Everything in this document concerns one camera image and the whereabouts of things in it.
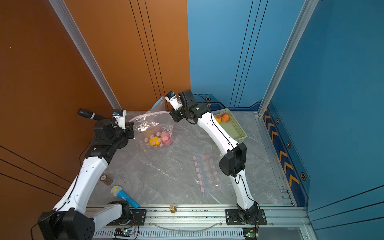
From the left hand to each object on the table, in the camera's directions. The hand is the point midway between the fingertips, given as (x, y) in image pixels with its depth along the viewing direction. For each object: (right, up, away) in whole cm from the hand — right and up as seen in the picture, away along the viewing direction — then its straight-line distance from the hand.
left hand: (133, 120), depth 78 cm
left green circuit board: (-1, -54, -8) cm, 54 cm away
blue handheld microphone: (-9, -38, +1) cm, 39 cm away
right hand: (+21, +5, +4) cm, 22 cm away
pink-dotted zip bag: (+9, -6, +7) cm, 13 cm away
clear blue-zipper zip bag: (+9, +11, +23) cm, 26 cm away
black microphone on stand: (-23, +3, +2) cm, 24 cm away
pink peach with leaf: (+15, -11, +13) cm, 22 cm away
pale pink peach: (+15, -13, +14) cm, 25 cm away
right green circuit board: (+60, -54, -7) cm, 81 cm away
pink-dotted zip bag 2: (+40, -32, +10) cm, 52 cm away
